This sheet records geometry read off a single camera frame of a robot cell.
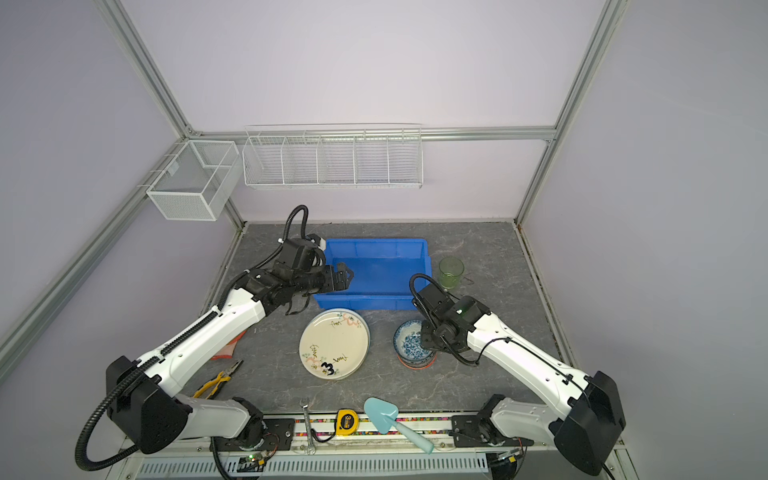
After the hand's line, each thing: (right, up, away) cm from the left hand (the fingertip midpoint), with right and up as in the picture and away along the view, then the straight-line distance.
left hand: (340, 279), depth 79 cm
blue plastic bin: (+10, 0, +30) cm, 32 cm away
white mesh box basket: (-51, +31, +20) cm, 63 cm away
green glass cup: (+34, +1, +23) cm, 41 cm away
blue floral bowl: (+18, -18, +3) cm, 26 cm away
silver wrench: (-6, -41, -6) cm, 42 cm away
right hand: (+25, -16, -1) cm, 30 cm away
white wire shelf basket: (-6, +40, +21) cm, 45 cm away
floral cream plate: (-3, -19, +6) cm, 20 cm away
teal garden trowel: (+11, -35, -2) cm, 37 cm away
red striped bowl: (+22, -23, 0) cm, 32 cm away
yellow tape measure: (+3, -35, -5) cm, 36 cm away
